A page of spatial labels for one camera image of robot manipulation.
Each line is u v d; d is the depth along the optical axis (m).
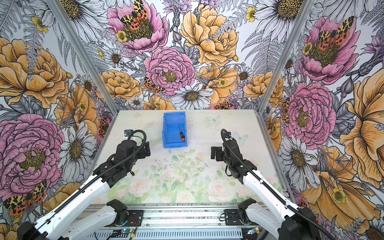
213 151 0.75
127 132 0.66
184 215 0.77
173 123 1.15
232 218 0.74
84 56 0.89
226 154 0.65
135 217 0.74
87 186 0.47
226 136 0.67
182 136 1.05
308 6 0.71
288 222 0.40
